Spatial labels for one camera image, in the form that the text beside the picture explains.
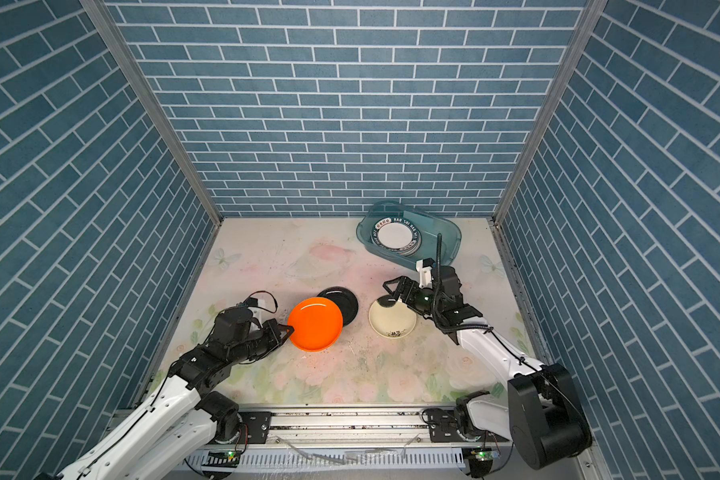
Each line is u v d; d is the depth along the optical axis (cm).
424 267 79
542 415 42
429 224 115
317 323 82
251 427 74
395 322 93
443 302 65
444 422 74
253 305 73
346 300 96
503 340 52
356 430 75
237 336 61
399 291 75
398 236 112
